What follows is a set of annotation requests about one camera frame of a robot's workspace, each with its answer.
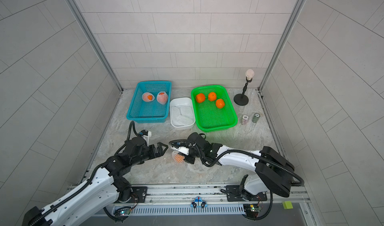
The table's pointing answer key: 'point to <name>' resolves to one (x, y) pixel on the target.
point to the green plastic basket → (209, 117)
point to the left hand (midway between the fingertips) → (165, 147)
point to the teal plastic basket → (143, 112)
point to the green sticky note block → (287, 205)
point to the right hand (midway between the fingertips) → (180, 153)
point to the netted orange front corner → (220, 103)
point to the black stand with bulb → (242, 99)
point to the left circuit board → (123, 211)
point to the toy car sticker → (198, 202)
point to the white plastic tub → (182, 113)
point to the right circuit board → (251, 210)
